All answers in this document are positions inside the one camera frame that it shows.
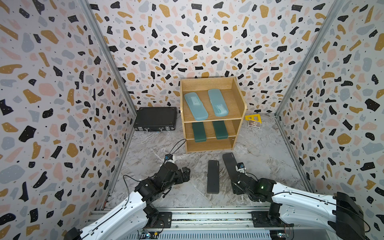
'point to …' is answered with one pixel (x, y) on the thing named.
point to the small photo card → (254, 124)
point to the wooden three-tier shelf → (230, 91)
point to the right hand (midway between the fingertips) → (235, 183)
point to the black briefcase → (155, 119)
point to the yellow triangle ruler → (256, 117)
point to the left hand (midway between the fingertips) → (186, 171)
